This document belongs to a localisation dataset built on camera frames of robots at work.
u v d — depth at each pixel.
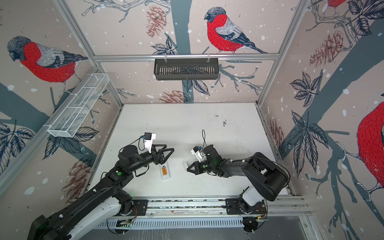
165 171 0.84
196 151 0.81
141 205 0.73
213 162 0.70
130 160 0.58
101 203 0.52
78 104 0.78
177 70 1.07
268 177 0.45
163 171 0.84
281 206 0.76
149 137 0.67
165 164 0.85
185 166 0.84
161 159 0.64
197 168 0.74
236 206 0.73
